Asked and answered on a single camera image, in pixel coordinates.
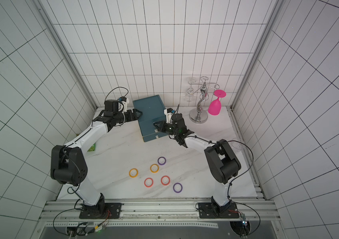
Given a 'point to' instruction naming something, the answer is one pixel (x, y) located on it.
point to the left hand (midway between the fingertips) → (137, 116)
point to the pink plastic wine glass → (215, 106)
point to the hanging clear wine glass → (191, 94)
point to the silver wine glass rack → (199, 116)
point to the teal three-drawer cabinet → (150, 109)
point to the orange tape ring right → (157, 170)
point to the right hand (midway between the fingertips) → (148, 125)
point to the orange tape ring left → (134, 176)
